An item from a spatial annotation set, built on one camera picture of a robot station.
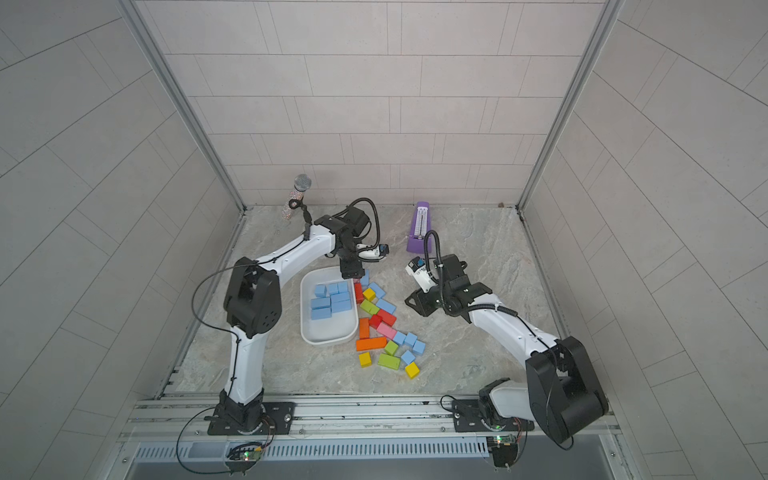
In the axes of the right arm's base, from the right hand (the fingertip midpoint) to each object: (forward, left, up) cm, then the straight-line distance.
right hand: (412, 296), depth 84 cm
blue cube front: (-15, +2, -6) cm, 16 cm away
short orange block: (-6, +14, -6) cm, 17 cm away
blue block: (0, +27, -7) cm, 28 cm away
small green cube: (-12, +7, -6) cm, 15 cm away
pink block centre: (-7, +8, -7) cm, 12 cm away
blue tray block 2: (+2, +21, -6) cm, 22 cm away
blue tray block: (+3, +27, -6) cm, 28 cm away
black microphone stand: (+28, +33, +13) cm, 45 cm away
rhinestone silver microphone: (+26, +30, +22) cm, 45 cm away
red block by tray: (+4, +16, -3) cm, 17 cm away
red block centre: (-3, +9, -6) cm, 11 cm away
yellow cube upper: (+4, +13, -5) cm, 14 cm away
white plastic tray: (-5, +21, -7) cm, 23 cm away
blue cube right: (-12, -1, -6) cm, 14 cm away
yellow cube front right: (-18, +1, -6) cm, 19 cm away
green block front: (-15, +7, -7) cm, 18 cm away
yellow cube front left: (-15, +14, -6) cm, 21 cm away
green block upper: (+1, +13, -6) cm, 14 cm away
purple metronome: (+23, -5, +5) cm, 24 cm away
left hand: (+15, +15, -2) cm, 22 cm away
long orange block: (-10, +13, -7) cm, 18 cm away
